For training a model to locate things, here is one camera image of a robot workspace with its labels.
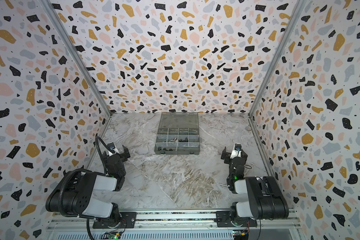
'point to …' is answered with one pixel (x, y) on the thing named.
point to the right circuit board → (239, 235)
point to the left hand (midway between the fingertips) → (113, 147)
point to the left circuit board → (115, 235)
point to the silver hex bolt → (174, 139)
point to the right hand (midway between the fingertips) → (232, 145)
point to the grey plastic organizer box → (177, 133)
